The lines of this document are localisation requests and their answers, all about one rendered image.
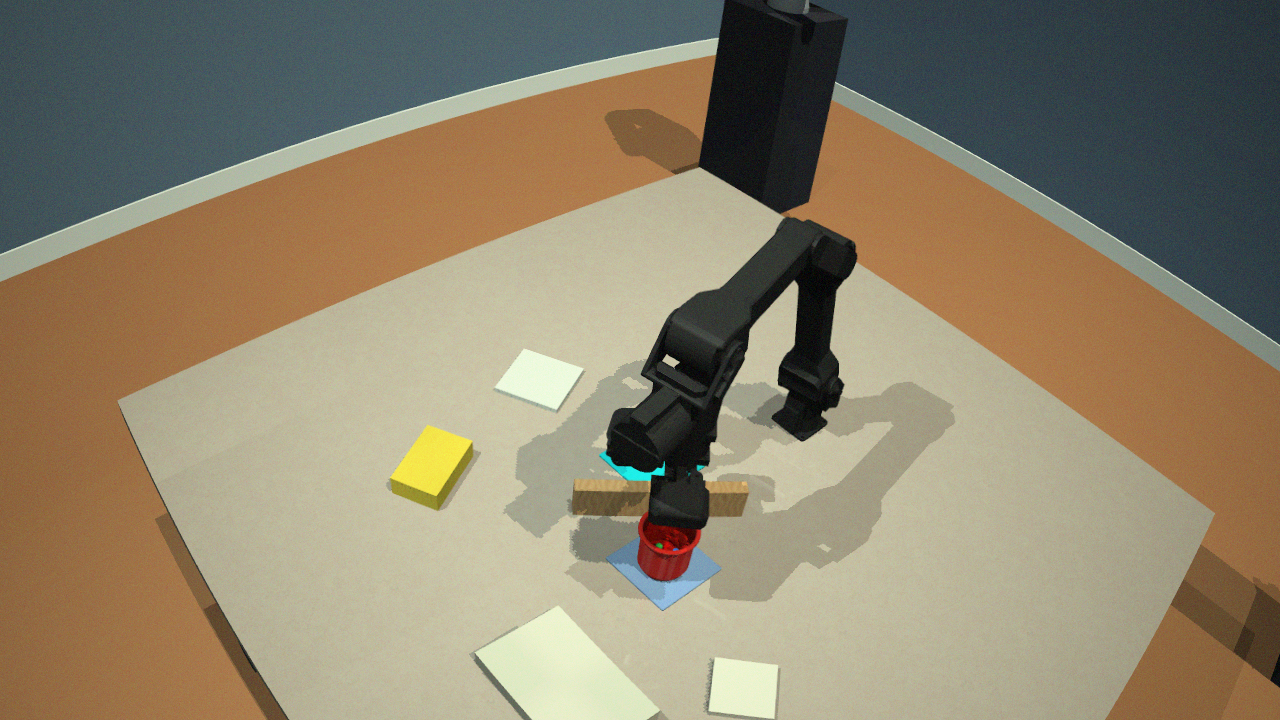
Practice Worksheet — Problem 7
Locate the yellow rectangular block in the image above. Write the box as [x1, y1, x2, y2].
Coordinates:
[390, 427, 474, 511]

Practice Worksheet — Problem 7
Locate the red cup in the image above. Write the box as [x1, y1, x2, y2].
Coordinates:
[637, 511, 701, 582]

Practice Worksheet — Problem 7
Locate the wooden plank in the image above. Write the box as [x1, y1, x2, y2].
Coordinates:
[572, 478, 749, 518]

